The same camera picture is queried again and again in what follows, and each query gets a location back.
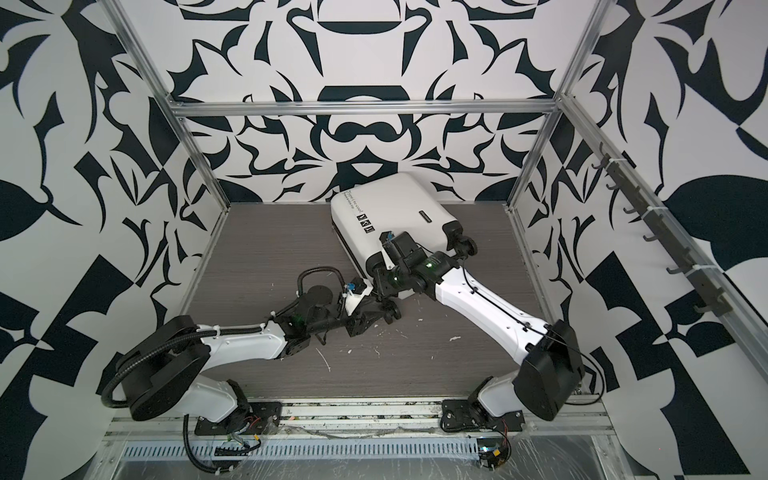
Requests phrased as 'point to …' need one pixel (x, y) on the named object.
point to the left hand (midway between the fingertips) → (380, 299)
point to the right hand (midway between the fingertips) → (382, 277)
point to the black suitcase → (371, 205)
